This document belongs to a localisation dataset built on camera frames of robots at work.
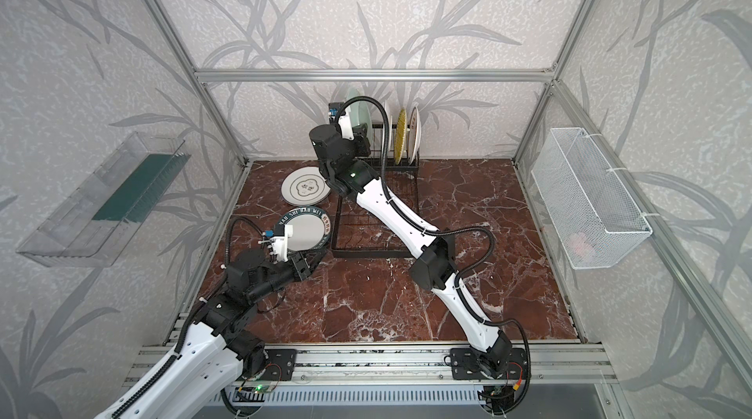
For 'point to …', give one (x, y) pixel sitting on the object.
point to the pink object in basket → (581, 246)
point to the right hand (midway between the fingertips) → (363, 125)
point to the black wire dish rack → (354, 236)
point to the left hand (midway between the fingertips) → (325, 255)
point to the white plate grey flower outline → (305, 186)
